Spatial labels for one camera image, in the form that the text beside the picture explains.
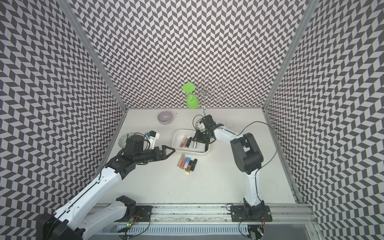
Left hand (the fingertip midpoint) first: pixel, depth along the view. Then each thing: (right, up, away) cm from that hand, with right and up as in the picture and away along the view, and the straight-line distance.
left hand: (169, 153), depth 75 cm
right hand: (+12, +3, +20) cm, 24 cm away
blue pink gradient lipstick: (+8, -8, +14) cm, 18 cm away
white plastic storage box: (0, +7, +22) cm, 23 cm away
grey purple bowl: (-10, +19, +33) cm, 39 cm away
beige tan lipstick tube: (+4, -7, +16) cm, 18 cm away
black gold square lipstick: (+9, -10, +12) cm, 18 cm away
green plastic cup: (+11, +29, +21) cm, 37 cm away
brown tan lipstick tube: (+6, +2, +24) cm, 24 cm away
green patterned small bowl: (-35, +5, +21) cm, 41 cm away
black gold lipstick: (+8, +2, +24) cm, 25 cm away
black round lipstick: (+12, -10, +13) cm, 20 cm away
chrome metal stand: (+18, +32, +8) cm, 38 cm away
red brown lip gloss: (+5, -9, +13) cm, 17 cm away
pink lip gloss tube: (+4, +3, +24) cm, 24 cm away
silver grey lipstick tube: (+12, +1, +18) cm, 22 cm away
